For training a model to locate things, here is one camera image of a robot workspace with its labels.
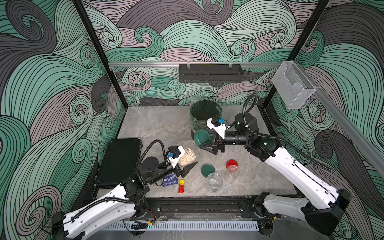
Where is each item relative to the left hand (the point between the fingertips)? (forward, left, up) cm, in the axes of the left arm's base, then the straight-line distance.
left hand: (190, 151), depth 63 cm
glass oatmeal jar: (-4, -14, -28) cm, 31 cm away
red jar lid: (+8, -26, -28) cm, 39 cm away
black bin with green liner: (+36, -7, -13) cm, 39 cm away
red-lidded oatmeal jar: (+3, -26, -30) cm, 40 cm away
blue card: (-4, +11, -27) cm, 29 cm away
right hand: (+4, -5, +5) cm, 7 cm away
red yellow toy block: (-7, +5, -27) cm, 29 cm away
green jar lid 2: (+3, -10, -28) cm, 30 cm away
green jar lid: (+5, -5, +5) cm, 8 cm away
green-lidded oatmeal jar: (-3, -1, +6) cm, 7 cm away
